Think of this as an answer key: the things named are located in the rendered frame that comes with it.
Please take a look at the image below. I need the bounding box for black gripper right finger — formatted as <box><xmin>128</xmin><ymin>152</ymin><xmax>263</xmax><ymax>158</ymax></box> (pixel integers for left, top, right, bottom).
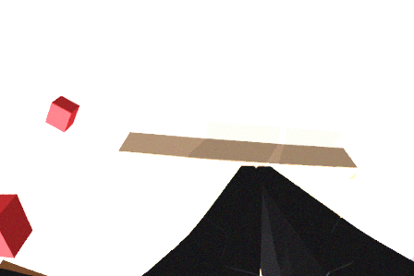
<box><xmin>256</xmin><ymin>165</ymin><xmax>414</xmax><ymax>276</ymax></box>

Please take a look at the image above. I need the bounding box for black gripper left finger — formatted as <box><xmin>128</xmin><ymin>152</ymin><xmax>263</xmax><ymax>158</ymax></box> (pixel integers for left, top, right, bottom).
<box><xmin>141</xmin><ymin>165</ymin><xmax>262</xmax><ymax>276</ymax></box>

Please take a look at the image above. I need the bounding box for red square block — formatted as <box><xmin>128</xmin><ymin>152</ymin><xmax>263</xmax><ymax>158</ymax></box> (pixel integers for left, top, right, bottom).
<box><xmin>45</xmin><ymin>95</ymin><xmax>80</xmax><ymax>133</ymax></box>
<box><xmin>0</xmin><ymin>194</ymin><xmax>33</xmax><ymax>258</ymax></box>

